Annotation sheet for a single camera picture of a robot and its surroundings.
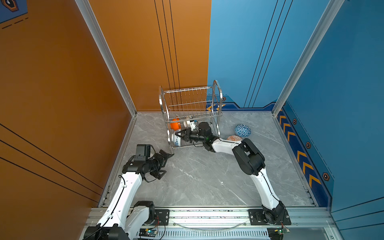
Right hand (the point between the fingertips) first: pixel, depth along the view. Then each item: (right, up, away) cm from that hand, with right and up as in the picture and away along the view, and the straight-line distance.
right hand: (175, 135), depth 88 cm
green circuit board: (-10, -45, -17) cm, 50 cm away
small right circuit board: (+52, -44, -19) cm, 71 cm away
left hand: (-1, -12, -8) cm, 15 cm away
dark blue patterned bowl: (+46, +2, +18) cm, 50 cm away
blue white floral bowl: (+1, -3, 0) cm, 3 cm away
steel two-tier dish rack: (+17, +18, -1) cm, 25 cm away
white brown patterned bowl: (+5, +7, +12) cm, 15 cm away
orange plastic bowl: (-1, +5, +8) cm, 10 cm away
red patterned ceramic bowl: (+38, -3, +11) cm, 40 cm away
